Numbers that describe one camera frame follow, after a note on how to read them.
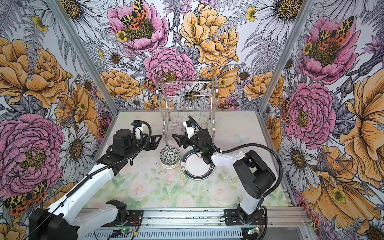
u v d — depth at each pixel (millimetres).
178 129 872
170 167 849
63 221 384
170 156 908
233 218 730
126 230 713
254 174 471
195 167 900
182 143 766
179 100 1147
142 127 698
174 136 808
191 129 742
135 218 733
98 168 512
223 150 617
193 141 748
